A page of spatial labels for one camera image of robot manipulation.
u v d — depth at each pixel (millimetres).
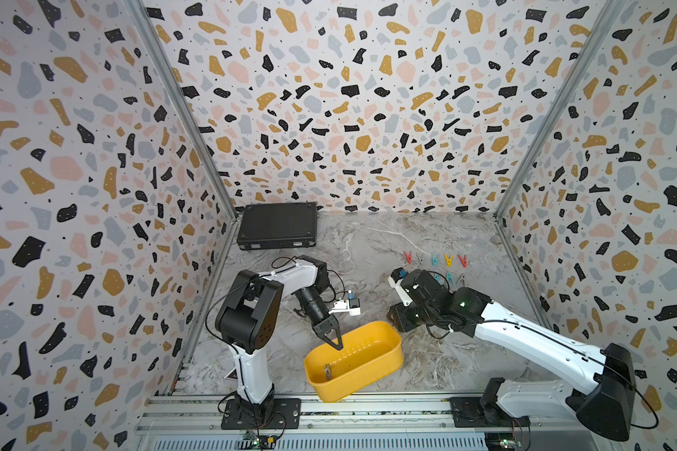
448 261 1061
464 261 1063
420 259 1063
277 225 1139
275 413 722
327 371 727
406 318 666
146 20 704
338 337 763
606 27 730
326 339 751
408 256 1076
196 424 734
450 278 1004
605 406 382
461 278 1008
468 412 732
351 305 764
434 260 1063
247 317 500
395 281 699
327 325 718
